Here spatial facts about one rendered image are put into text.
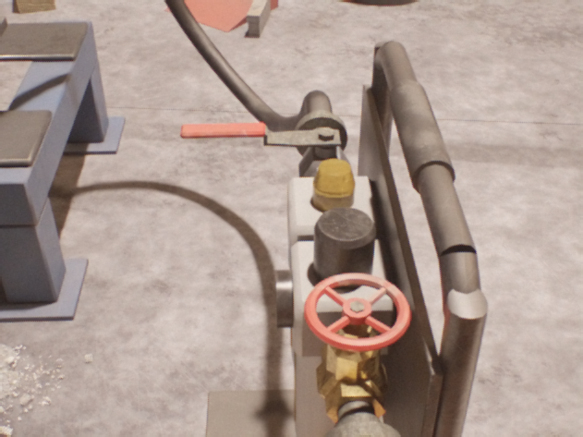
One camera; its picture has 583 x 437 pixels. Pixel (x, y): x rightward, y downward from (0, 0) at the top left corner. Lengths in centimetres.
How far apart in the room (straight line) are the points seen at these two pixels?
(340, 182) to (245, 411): 51
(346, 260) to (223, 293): 71
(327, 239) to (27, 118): 78
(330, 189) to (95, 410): 59
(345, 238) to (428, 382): 13
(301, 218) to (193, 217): 78
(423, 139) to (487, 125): 118
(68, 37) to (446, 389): 116
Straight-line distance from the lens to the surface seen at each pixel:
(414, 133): 59
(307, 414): 71
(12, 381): 121
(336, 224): 59
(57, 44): 151
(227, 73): 131
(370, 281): 55
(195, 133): 75
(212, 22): 220
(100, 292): 131
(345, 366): 55
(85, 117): 164
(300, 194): 70
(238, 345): 119
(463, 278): 48
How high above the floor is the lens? 87
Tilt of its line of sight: 38 degrees down
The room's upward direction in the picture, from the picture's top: straight up
